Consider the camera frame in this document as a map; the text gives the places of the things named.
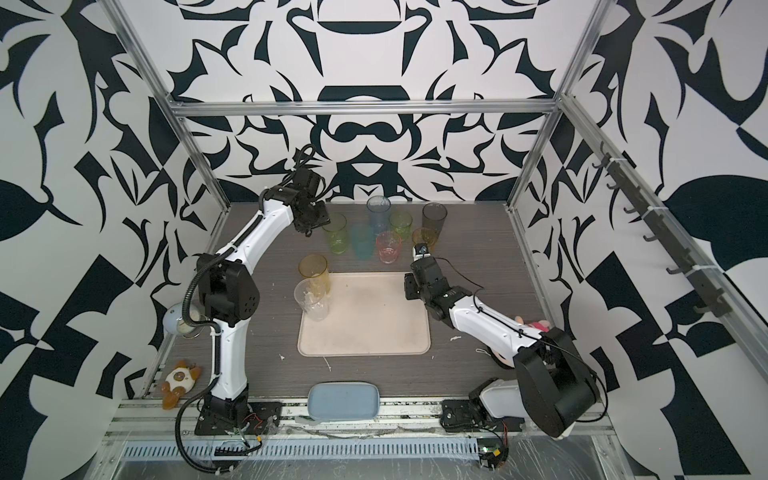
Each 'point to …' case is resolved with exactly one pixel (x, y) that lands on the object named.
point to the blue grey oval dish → (344, 401)
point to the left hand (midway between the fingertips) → (320, 214)
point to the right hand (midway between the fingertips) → (413, 272)
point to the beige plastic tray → (369, 315)
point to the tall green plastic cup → (336, 231)
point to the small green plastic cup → (401, 222)
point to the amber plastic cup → (315, 268)
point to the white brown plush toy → (180, 381)
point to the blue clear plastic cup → (378, 207)
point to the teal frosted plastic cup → (363, 235)
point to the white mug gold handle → (174, 322)
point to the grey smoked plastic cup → (434, 215)
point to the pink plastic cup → (388, 246)
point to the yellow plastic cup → (424, 235)
